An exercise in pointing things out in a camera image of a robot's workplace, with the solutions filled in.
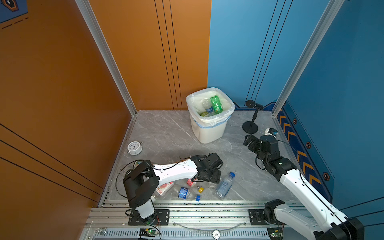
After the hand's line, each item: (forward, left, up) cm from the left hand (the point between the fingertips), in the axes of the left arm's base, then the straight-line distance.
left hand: (215, 177), depth 82 cm
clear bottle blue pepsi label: (+41, +4, +17) cm, 44 cm away
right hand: (+15, -18, +15) cm, 28 cm away
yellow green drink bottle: (+42, +6, +7) cm, 43 cm away
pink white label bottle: (-6, +29, -1) cm, 29 cm away
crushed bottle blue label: (-9, +16, 0) cm, 18 cm away
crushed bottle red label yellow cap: (-4, +12, 0) cm, 13 cm away
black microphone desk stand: (+39, -29, -2) cm, 48 cm away
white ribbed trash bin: (+26, +3, +5) cm, 27 cm away
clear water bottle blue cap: (-5, -5, 0) cm, 7 cm away
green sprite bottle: (+40, -1, +18) cm, 44 cm away
